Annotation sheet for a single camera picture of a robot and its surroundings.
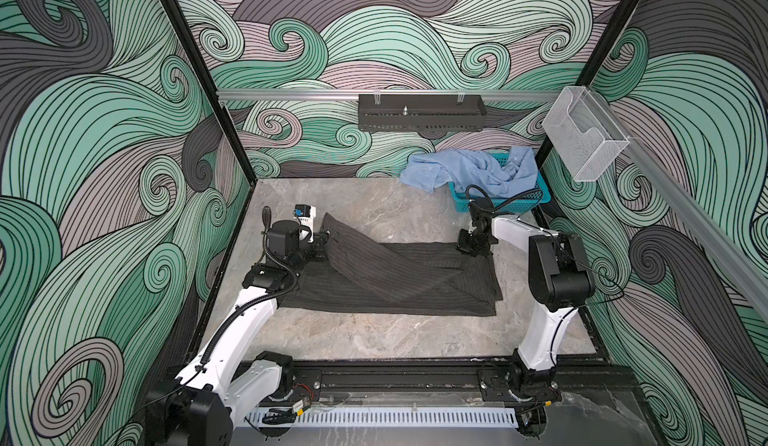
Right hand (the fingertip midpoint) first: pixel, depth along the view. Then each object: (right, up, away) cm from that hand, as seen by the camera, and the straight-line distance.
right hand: (463, 249), depth 99 cm
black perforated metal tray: (-15, +45, -4) cm, 47 cm away
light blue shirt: (+15, +27, +12) cm, 33 cm away
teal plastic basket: (+24, +16, +5) cm, 29 cm away
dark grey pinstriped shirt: (-33, -5, -10) cm, 35 cm away
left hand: (-43, +8, -19) cm, 47 cm away
